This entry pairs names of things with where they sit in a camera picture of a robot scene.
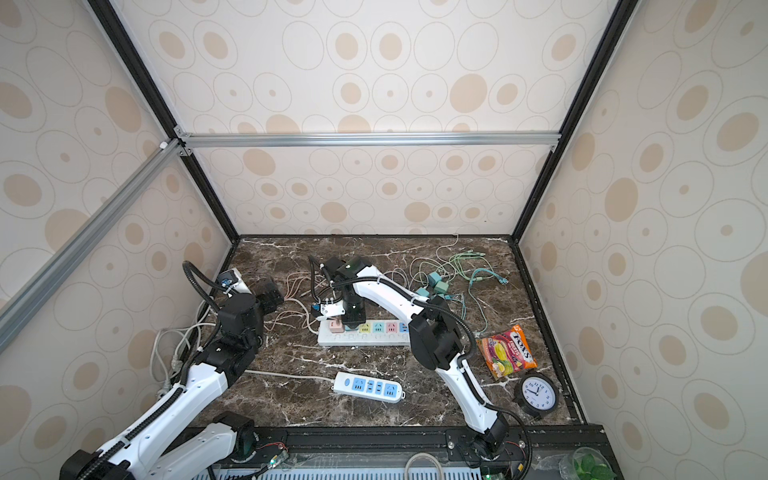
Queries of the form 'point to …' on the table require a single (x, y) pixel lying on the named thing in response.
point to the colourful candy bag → (507, 353)
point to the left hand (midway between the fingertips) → (264, 278)
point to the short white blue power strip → (368, 387)
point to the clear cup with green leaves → (586, 463)
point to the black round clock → (536, 394)
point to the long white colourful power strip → (376, 333)
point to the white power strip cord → (291, 375)
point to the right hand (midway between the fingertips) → (354, 316)
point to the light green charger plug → (441, 287)
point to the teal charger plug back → (433, 278)
